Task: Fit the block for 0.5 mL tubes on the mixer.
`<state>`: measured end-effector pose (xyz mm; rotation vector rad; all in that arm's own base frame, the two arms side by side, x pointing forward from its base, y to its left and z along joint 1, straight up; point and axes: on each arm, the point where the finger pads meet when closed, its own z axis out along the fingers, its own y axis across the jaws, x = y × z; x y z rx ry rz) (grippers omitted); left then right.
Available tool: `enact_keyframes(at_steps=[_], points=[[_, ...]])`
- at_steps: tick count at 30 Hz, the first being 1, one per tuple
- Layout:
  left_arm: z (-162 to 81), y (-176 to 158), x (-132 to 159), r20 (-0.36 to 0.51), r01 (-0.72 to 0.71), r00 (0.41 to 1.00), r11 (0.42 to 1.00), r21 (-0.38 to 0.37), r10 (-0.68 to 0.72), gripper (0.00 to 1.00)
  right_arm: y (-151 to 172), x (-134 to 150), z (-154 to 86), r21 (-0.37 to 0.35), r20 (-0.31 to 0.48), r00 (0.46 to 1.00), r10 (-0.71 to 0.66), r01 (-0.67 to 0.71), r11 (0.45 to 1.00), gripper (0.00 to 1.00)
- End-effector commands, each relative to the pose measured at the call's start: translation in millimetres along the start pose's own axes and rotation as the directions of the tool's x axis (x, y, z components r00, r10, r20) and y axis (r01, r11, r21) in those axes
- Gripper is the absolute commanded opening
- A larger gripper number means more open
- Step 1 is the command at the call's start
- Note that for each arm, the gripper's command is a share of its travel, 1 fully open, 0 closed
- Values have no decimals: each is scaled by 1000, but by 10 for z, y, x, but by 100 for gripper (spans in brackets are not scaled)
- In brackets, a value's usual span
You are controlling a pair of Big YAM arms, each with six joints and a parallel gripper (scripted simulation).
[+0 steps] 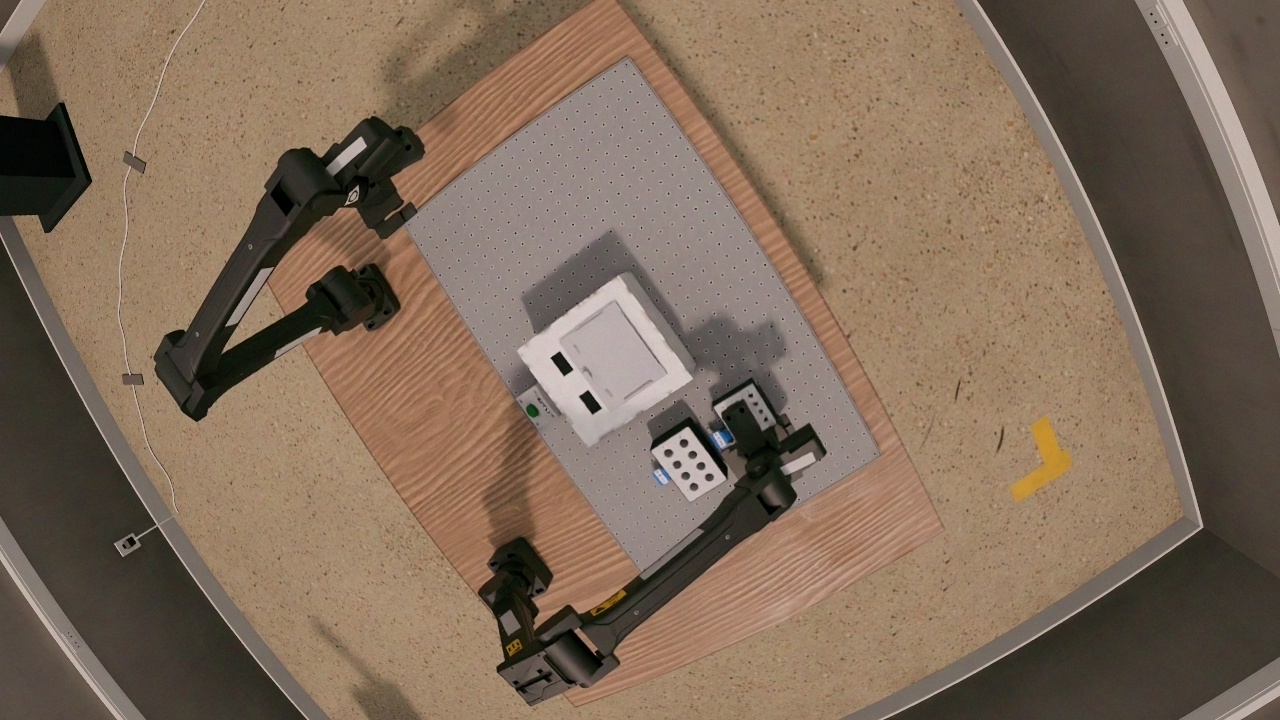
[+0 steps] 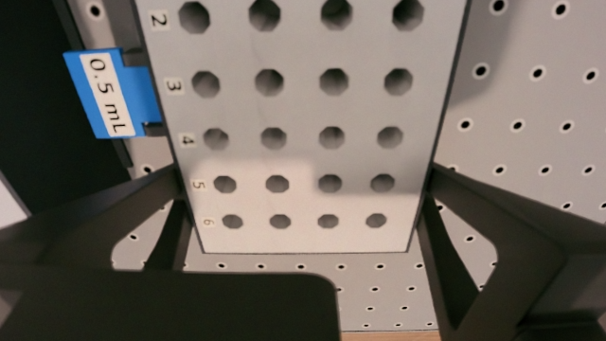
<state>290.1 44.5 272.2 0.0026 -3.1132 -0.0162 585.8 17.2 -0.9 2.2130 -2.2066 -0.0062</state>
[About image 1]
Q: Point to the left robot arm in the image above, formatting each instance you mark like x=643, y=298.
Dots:
x=191, y=374

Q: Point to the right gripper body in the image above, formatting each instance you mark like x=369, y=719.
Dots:
x=780, y=434

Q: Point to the grey flat mat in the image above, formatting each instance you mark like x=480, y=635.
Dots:
x=603, y=182

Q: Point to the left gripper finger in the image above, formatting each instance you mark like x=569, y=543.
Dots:
x=408, y=211

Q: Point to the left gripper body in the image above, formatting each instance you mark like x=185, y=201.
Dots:
x=374, y=216

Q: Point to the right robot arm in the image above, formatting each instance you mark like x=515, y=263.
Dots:
x=567, y=661

